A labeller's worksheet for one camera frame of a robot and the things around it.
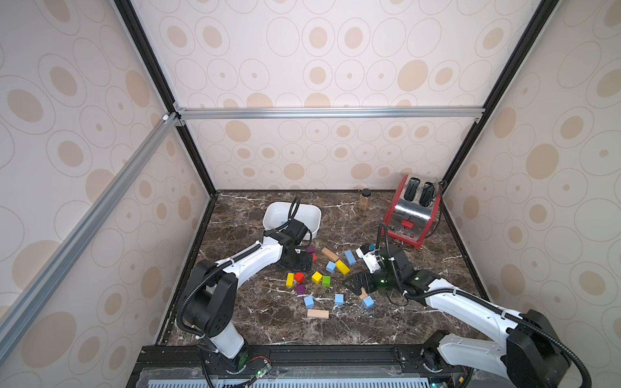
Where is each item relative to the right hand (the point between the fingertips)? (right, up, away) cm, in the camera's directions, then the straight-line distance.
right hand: (359, 276), depth 82 cm
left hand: (-17, +2, +5) cm, 18 cm away
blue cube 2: (-7, -8, +1) cm, 11 cm away
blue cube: (-17, -9, +1) cm, 20 cm away
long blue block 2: (-25, +19, -9) cm, 32 cm away
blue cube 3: (+3, -9, +1) cm, 10 cm away
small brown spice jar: (+7, +30, +25) cm, 40 cm away
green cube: (-11, -3, +5) cm, 13 cm away
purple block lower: (-20, -6, +6) cm, 22 cm away
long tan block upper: (-10, +5, +15) cm, 19 cm away
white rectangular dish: (-33, +21, +29) cm, 49 cm away
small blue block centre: (-9, +1, +10) cm, 14 cm away
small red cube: (-21, -2, +8) cm, 23 cm away
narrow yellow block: (-25, -3, +8) cm, 26 cm away
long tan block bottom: (-14, -13, +1) cm, 19 cm away
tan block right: (0, -3, -10) cm, 10 cm away
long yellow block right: (-5, 0, +12) cm, 13 cm away
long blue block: (-1, +4, +13) cm, 14 cm away
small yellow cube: (-15, -2, +7) cm, 17 cm away
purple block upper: (-17, +7, +18) cm, 26 cm away
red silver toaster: (+22, +23, +8) cm, 33 cm away
